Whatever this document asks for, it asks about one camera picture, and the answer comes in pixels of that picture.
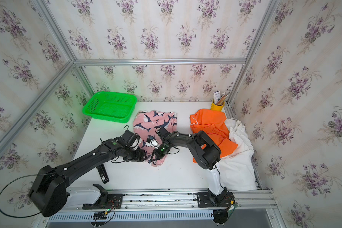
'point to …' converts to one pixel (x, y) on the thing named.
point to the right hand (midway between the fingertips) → (154, 159)
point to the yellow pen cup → (215, 107)
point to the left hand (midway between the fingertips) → (144, 158)
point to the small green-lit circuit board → (101, 215)
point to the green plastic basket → (113, 106)
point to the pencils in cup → (222, 99)
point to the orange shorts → (214, 123)
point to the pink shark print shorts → (146, 123)
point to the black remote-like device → (103, 173)
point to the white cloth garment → (237, 170)
